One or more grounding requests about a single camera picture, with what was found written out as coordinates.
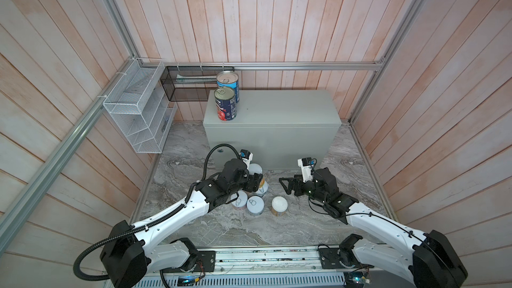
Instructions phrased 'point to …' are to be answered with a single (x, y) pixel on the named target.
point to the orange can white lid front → (279, 205)
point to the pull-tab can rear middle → (262, 190)
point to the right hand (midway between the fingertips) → (286, 177)
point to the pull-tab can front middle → (255, 205)
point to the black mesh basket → (190, 82)
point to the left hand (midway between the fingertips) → (254, 178)
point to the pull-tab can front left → (239, 203)
